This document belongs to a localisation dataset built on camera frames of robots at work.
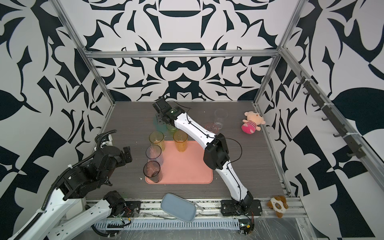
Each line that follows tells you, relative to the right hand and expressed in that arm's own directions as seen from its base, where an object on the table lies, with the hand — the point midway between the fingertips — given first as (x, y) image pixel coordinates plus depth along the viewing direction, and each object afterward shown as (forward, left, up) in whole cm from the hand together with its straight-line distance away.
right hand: (162, 115), depth 88 cm
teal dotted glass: (-9, 0, +4) cm, 10 cm away
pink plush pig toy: (+7, -59, -15) cm, 61 cm away
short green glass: (+1, -3, -15) cm, 16 cm away
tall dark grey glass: (-27, +4, -12) cm, 30 cm away
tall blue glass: (-19, +4, -8) cm, 21 cm away
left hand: (-24, +15, +6) cm, 29 cm away
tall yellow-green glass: (-13, +2, -3) cm, 13 cm away
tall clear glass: (+6, -35, -8) cm, 37 cm away
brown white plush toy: (-43, -59, -18) cm, 75 cm away
